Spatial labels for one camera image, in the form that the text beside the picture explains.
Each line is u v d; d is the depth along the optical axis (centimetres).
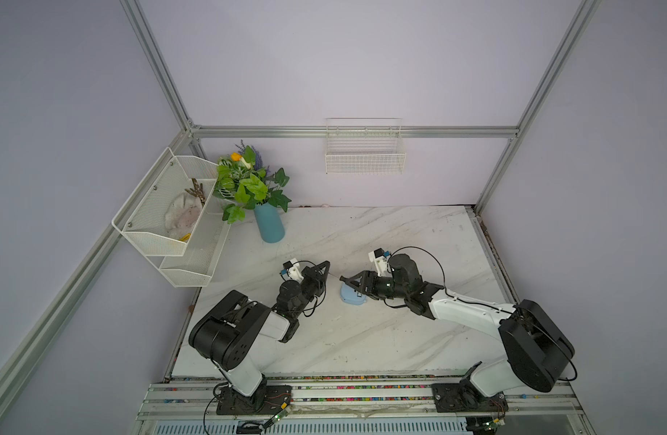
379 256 79
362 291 73
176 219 77
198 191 82
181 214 79
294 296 68
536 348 44
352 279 79
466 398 65
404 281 67
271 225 105
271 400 73
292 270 83
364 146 98
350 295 91
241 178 84
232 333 47
